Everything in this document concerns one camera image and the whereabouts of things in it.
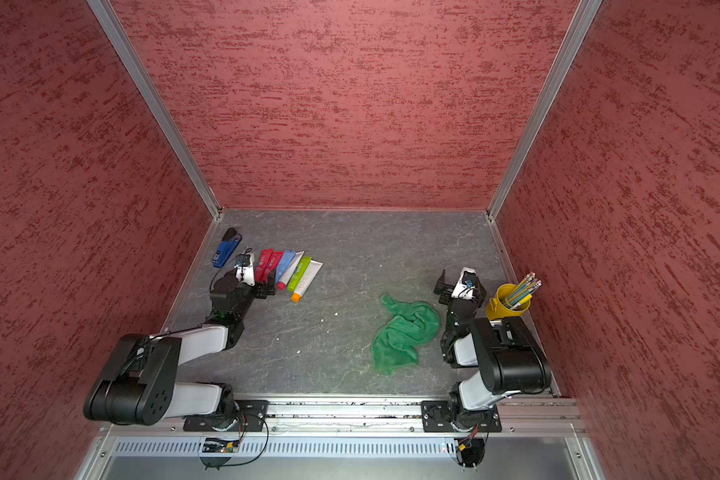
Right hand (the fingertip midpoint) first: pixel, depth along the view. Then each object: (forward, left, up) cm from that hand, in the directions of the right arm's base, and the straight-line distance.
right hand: (458, 277), depth 89 cm
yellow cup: (-10, -10, -3) cm, 14 cm away
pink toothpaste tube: (+16, +65, -8) cm, 68 cm away
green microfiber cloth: (-17, +21, -7) cm, 28 cm away
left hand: (+3, +62, +1) cm, 62 cm away
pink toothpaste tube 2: (+12, +62, -8) cm, 63 cm away
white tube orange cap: (+8, +48, -8) cm, 50 cm away
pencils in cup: (-7, -16, +2) cm, 18 cm away
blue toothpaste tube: (+13, +58, -8) cm, 60 cm away
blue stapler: (+23, +80, -8) cm, 83 cm away
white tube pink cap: (+9, +55, -7) cm, 56 cm away
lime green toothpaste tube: (+9, +51, -7) cm, 53 cm away
